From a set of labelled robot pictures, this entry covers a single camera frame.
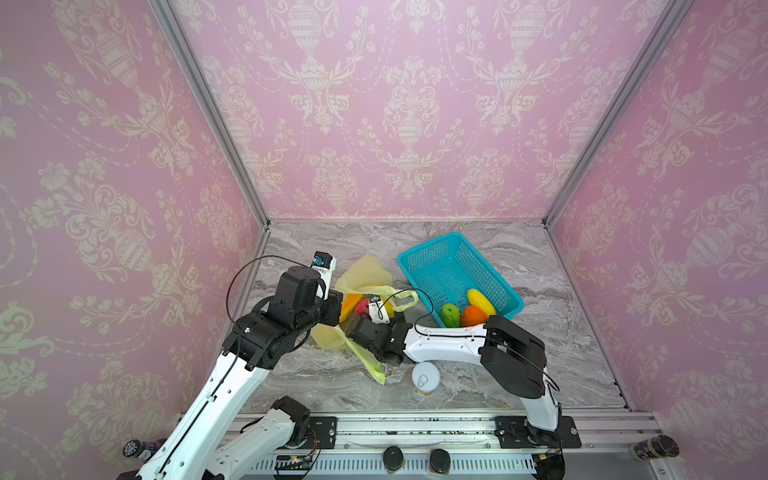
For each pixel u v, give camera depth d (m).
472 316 0.90
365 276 0.92
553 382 0.85
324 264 0.59
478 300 0.94
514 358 0.48
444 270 1.07
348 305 0.92
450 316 0.88
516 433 0.73
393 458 0.64
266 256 0.54
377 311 0.76
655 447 0.65
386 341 0.66
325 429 0.74
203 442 0.38
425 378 0.78
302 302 0.50
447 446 0.74
